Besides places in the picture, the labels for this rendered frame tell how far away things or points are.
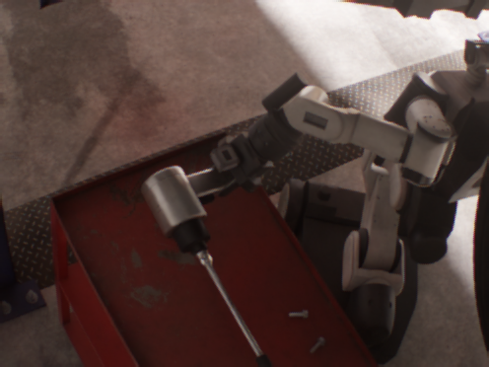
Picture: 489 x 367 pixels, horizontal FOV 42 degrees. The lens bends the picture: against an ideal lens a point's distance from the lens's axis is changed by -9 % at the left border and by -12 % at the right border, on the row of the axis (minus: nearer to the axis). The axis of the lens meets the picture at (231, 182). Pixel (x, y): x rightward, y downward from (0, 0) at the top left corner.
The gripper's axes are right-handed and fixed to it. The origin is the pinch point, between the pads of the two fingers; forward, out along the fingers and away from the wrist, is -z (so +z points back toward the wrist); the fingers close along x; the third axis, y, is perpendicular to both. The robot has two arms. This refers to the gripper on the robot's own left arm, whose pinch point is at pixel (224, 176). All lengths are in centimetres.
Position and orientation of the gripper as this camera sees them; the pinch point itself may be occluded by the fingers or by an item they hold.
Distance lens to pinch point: 145.6
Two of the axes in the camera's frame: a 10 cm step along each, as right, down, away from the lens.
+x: -4.8, -8.3, 2.9
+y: -5.2, 0.1, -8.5
